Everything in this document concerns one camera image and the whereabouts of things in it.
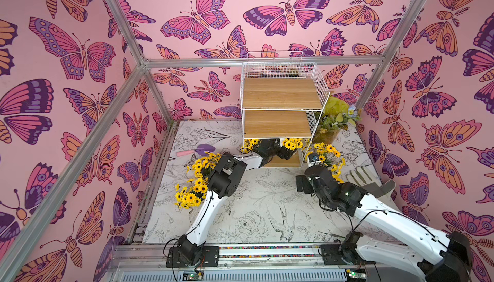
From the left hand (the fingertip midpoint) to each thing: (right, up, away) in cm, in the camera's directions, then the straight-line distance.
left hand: (293, 145), depth 102 cm
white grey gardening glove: (+35, -16, -7) cm, 39 cm away
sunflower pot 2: (-3, +1, -12) cm, 12 cm away
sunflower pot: (-24, 0, -9) cm, 26 cm away
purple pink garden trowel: (-51, -3, +4) cm, 51 cm away
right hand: (+1, -11, -22) cm, 25 cm away
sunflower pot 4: (+14, -4, -11) cm, 18 cm away
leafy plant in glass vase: (+18, +15, -12) cm, 26 cm away
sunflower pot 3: (-46, -19, -27) cm, 56 cm away
